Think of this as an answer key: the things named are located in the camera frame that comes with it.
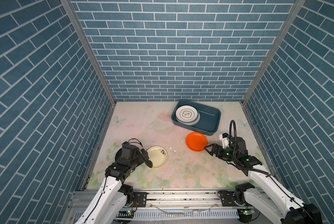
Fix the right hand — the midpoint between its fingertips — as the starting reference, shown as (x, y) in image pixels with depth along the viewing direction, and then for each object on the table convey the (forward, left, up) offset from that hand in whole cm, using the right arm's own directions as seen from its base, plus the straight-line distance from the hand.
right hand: (208, 148), depth 82 cm
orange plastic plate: (+11, +5, -11) cm, 16 cm away
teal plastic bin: (+31, +1, -10) cm, 32 cm away
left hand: (-7, +38, -2) cm, 39 cm away
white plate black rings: (+32, +13, -7) cm, 35 cm away
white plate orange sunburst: (+23, +10, -7) cm, 26 cm away
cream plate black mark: (-2, +31, -11) cm, 33 cm away
